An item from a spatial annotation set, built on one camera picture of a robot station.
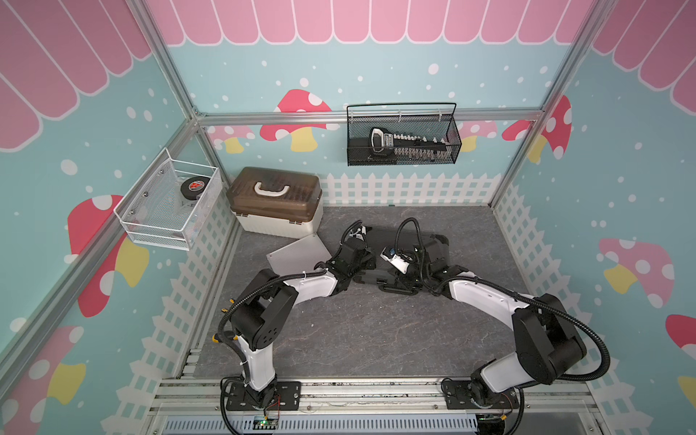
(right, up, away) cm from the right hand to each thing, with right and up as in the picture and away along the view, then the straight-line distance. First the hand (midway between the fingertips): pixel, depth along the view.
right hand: (394, 265), depth 90 cm
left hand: (-7, +3, +4) cm, 8 cm away
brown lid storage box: (-38, +21, +2) cm, 44 cm away
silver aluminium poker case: (-34, +2, +7) cm, 35 cm away
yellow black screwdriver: (-56, -22, -8) cm, 61 cm away
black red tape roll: (-61, +25, -11) cm, 66 cm away
